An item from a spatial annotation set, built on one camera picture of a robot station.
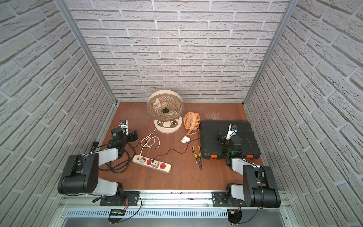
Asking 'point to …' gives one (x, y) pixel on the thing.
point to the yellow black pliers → (199, 159)
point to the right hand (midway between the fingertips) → (227, 132)
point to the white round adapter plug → (185, 139)
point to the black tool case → (211, 148)
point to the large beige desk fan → (166, 107)
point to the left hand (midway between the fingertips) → (125, 129)
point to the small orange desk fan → (192, 121)
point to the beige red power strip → (152, 163)
